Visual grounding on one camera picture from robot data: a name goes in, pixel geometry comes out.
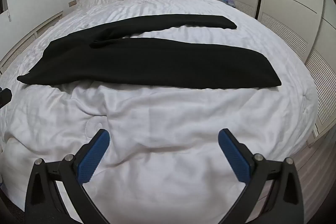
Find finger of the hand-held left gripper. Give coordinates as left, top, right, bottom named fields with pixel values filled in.
left=0, top=87, right=12, bottom=109

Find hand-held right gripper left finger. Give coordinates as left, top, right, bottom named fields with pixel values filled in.
left=24, top=129, right=117, bottom=224

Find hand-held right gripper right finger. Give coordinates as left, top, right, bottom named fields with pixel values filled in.
left=218, top=129, right=305, bottom=224

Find black pants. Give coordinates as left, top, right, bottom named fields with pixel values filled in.
left=16, top=14, right=282, bottom=89

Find bed with white duvet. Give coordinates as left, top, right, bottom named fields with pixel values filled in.
left=0, top=0, right=319, bottom=224

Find white louvered wall panel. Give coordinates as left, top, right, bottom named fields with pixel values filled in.
left=0, top=11, right=64, bottom=75

